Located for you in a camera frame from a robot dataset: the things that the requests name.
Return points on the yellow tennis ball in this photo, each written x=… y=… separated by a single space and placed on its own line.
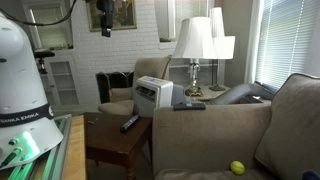
x=237 y=167

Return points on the slim lamp white shade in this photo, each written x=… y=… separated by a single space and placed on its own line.
x=224 y=46

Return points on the white built-in glass cabinet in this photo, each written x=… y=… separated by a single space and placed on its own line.
x=63 y=80

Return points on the white window blinds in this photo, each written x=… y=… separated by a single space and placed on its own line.
x=288 y=40

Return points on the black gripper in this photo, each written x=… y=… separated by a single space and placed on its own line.
x=106 y=13

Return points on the crystal brass lamp white shade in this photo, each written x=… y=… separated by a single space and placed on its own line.
x=195 y=38

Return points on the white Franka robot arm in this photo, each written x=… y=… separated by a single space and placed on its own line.
x=23 y=83

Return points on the framed wall painting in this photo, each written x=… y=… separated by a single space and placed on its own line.
x=125 y=15

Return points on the beige sofa cushion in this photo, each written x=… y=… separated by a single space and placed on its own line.
x=293 y=133

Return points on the marble top lamp table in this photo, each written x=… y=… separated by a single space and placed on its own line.
x=210 y=93

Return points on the black camera stand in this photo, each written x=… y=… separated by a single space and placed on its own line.
x=42 y=58

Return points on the slim black remote control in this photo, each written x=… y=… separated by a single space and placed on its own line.
x=130 y=123

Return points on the beige armchair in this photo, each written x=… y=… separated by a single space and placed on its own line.
x=151 y=68

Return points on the wide black remote control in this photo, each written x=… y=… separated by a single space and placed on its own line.
x=189 y=106

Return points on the dark wooden side table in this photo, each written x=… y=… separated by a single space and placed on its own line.
x=110 y=140

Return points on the black fireplace screen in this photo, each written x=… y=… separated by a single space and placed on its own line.
x=113 y=83

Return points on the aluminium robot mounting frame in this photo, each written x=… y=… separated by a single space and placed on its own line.
x=58 y=146

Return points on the white portable air conditioner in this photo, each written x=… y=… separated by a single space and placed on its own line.
x=160 y=95

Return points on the beige sofa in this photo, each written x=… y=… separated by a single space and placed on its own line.
x=206 y=136

